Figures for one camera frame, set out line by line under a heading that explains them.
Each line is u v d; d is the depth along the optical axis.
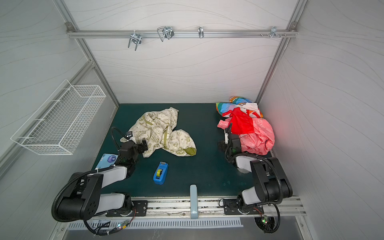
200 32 0.78
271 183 0.45
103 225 0.72
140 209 0.74
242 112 1.01
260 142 0.90
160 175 0.80
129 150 0.69
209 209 0.75
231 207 0.73
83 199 0.42
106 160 0.84
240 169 0.88
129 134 0.77
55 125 0.67
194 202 0.75
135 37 0.78
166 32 0.77
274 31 0.76
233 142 0.72
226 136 0.83
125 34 0.77
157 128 0.91
